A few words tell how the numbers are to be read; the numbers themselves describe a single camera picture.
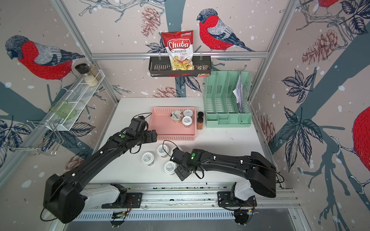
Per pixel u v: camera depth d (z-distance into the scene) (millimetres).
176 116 1035
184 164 580
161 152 837
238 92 901
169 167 782
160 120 1041
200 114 999
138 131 627
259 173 411
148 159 819
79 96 805
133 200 731
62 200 388
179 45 798
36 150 532
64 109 685
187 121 981
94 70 856
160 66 951
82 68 789
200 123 966
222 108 1151
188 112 1041
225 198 732
